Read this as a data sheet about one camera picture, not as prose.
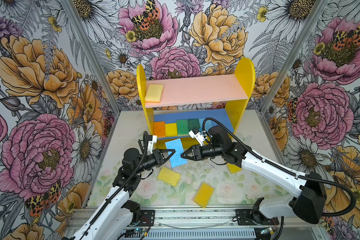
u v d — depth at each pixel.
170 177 0.87
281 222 0.71
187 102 0.70
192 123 0.94
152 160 0.64
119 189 0.51
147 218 0.73
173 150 0.70
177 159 0.68
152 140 0.68
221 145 0.57
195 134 0.67
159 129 0.91
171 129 0.89
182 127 0.91
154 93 0.72
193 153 0.63
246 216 0.74
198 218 0.76
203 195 0.83
